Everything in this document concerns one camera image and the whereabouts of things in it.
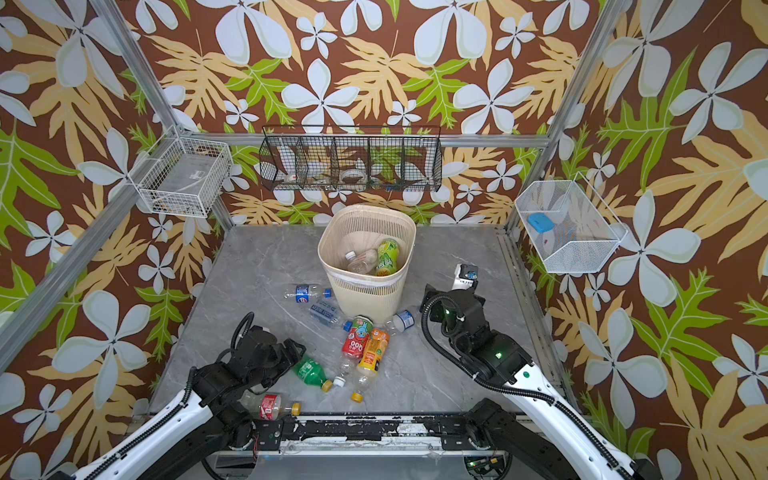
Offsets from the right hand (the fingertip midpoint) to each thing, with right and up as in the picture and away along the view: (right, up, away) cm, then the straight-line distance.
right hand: (439, 289), depth 72 cm
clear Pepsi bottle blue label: (-40, -4, +23) cm, 46 cm away
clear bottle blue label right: (-9, -12, +17) cm, 23 cm away
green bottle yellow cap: (-33, -23, +6) cm, 41 cm away
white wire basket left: (-72, +31, +13) cm, 80 cm away
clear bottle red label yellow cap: (-43, -29, +1) cm, 52 cm away
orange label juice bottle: (-18, -23, +8) cm, 30 cm away
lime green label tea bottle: (-12, +8, +14) cm, 20 cm away
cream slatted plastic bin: (-19, +10, +23) cm, 32 cm away
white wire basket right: (+39, +17, +12) cm, 45 cm away
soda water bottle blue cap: (-30, -10, +18) cm, 37 cm away
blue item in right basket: (+32, +18, +14) cm, 40 cm away
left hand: (-37, -18, +8) cm, 42 cm away
